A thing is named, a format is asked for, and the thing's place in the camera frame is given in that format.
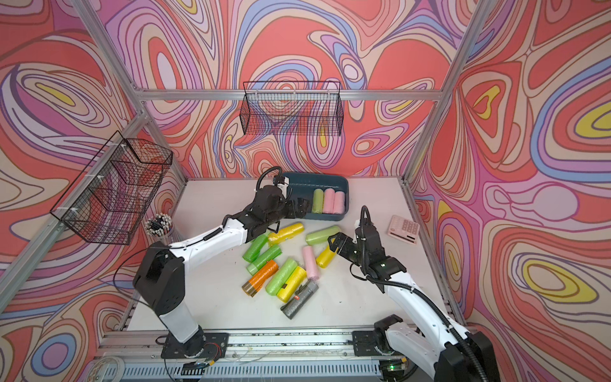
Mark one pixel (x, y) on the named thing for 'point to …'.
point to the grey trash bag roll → (296, 303)
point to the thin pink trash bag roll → (310, 263)
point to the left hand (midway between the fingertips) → (303, 202)
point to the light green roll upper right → (321, 235)
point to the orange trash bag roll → (253, 286)
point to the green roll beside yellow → (274, 286)
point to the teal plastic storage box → (302, 185)
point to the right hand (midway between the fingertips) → (337, 249)
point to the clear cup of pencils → (159, 226)
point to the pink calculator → (403, 229)
